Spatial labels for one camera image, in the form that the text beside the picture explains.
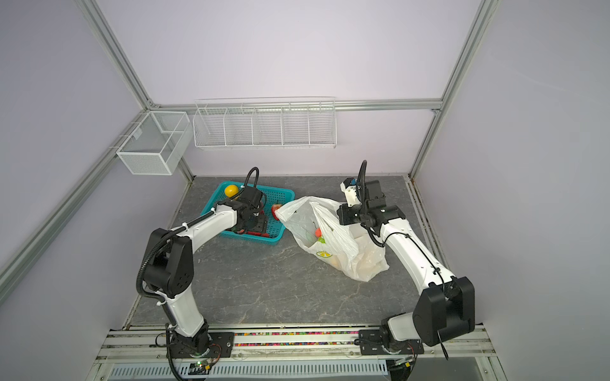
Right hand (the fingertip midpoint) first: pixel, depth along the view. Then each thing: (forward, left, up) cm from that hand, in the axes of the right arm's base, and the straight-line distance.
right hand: (340, 212), depth 83 cm
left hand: (+2, +32, -12) cm, 34 cm away
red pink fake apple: (+3, +8, -18) cm, 20 cm away
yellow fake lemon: (+18, +45, -9) cm, 50 cm away
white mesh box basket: (+32, +75, +7) cm, 82 cm away
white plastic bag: (-14, -1, 0) cm, 14 cm away
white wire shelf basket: (+37, +29, +13) cm, 49 cm away
